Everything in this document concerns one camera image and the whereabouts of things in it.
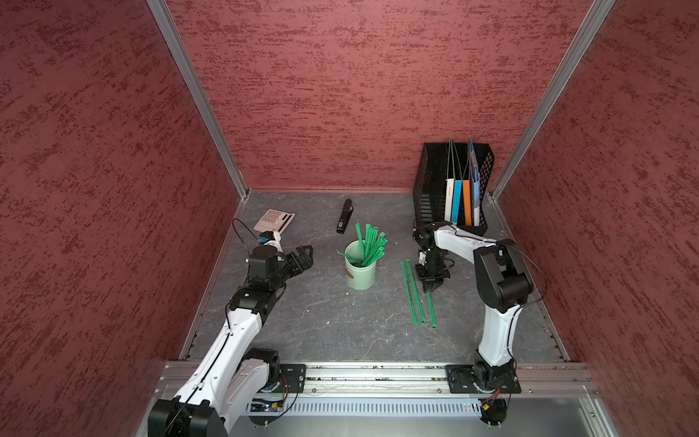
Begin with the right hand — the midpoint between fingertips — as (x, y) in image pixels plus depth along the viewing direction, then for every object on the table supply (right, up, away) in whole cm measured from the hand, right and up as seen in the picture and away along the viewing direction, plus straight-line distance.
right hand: (430, 292), depth 90 cm
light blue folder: (+13, +36, -4) cm, 38 cm away
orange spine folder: (+14, +31, +2) cm, 34 cm away
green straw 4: (-27, +13, -5) cm, 31 cm away
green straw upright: (-24, +18, -5) cm, 30 cm away
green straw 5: (-19, +18, -7) cm, 27 cm away
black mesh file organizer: (+8, +33, +29) cm, 45 cm away
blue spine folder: (+9, +32, 0) cm, 33 cm away
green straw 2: (-5, 0, +2) cm, 5 cm away
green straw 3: (0, -5, -2) cm, 6 cm away
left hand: (-42, +13, -8) cm, 45 cm away
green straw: (-7, -1, 0) cm, 7 cm away
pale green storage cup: (-24, +6, -3) cm, 25 cm away
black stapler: (-30, +26, +20) cm, 44 cm away
